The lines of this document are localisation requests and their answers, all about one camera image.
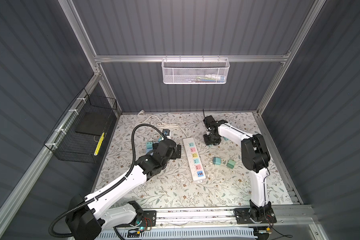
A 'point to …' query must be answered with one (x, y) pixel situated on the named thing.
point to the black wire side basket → (79, 135)
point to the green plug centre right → (231, 163)
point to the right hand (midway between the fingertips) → (210, 143)
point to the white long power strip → (197, 170)
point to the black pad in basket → (92, 122)
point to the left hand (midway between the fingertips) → (171, 144)
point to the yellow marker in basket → (99, 144)
